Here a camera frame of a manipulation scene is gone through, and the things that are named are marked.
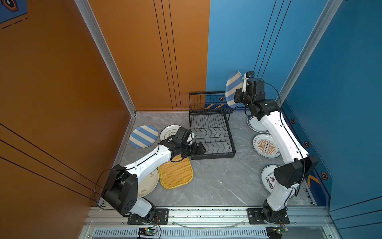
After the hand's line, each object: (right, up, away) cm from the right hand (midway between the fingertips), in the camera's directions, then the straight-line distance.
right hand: (239, 90), depth 78 cm
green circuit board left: (-47, -70, -7) cm, 84 cm away
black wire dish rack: (-13, -17, +31) cm, 38 cm away
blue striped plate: (-61, -27, +27) cm, 72 cm away
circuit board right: (+15, -69, -8) cm, 71 cm away
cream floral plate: (-50, -52, +5) cm, 72 cm away
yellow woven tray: (-35, -47, +9) cm, 59 cm away
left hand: (-20, -32, +5) cm, 39 cm away
